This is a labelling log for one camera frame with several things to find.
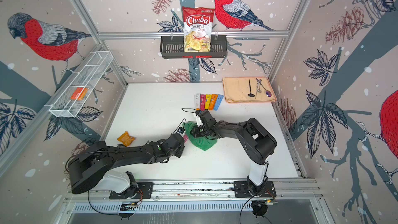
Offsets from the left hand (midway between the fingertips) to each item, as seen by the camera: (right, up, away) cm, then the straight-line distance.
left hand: (184, 143), depth 88 cm
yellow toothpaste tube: (+14, +24, +20) cm, 34 cm away
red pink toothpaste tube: (+10, +23, +19) cm, 32 cm away
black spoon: (+46, +28, +26) cm, 60 cm away
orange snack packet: (-35, +2, +2) cm, 35 cm away
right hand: (+4, +6, +4) cm, 8 cm away
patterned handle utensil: (+53, +33, +30) cm, 69 cm away
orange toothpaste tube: (+18, +25, +20) cm, 37 cm away
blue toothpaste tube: (+21, +23, +19) cm, 37 cm away
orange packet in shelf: (-45, +29, -19) cm, 57 cm away
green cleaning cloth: (+10, +1, -2) cm, 11 cm away
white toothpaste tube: (+6, +24, +20) cm, 32 cm away
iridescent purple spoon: (+60, +30, +26) cm, 72 cm away
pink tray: (+43, +32, +28) cm, 60 cm away
